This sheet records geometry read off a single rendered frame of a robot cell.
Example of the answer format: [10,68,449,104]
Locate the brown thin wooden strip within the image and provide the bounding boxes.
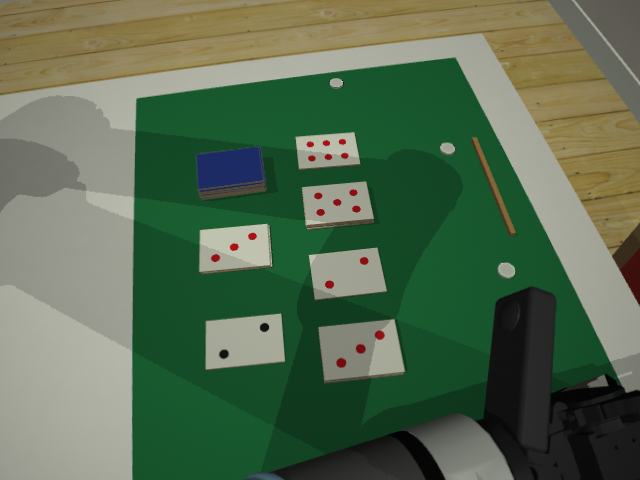
[471,137,516,236]

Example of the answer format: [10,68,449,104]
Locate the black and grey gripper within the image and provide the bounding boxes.
[476,374,640,480]

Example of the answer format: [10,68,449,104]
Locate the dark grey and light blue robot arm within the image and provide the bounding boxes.
[243,287,556,480]

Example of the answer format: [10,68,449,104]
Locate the green felt mat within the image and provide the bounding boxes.
[132,58,622,480]

